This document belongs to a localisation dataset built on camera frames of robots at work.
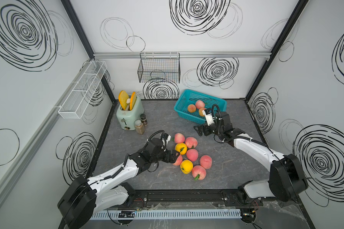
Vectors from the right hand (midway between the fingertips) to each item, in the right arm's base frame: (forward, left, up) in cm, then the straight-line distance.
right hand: (200, 124), depth 85 cm
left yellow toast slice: (+16, +50, +6) cm, 53 cm away
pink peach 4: (-19, -3, -10) cm, 21 cm away
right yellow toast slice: (+14, +44, +6) cm, 46 cm away
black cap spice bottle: (+9, +38, -6) cm, 39 cm away
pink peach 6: (-19, +13, -10) cm, 25 cm away
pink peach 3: (-15, +5, -11) cm, 19 cm away
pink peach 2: (-6, +5, -10) cm, 13 cm away
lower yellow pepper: (-22, +9, -11) cm, 26 cm away
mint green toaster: (+6, +47, -2) cm, 47 cm away
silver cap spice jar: (+2, +39, -8) cm, 40 cm away
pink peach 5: (-24, +2, -9) cm, 25 cm away
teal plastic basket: (+34, +3, -11) cm, 36 cm away
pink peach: (-4, +13, -10) cm, 17 cm away
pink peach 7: (+25, -3, -10) cm, 27 cm away
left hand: (-16, +16, -6) cm, 23 cm away
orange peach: (+22, +4, -11) cm, 25 cm away
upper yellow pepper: (-11, +11, -9) cm, 18 cm away
